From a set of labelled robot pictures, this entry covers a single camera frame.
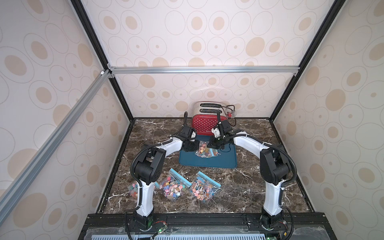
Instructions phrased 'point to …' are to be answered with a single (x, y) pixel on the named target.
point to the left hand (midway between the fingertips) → (203, 145)
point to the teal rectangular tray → (227, 159)
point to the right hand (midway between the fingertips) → (212, 144)
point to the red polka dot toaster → (205, 117)
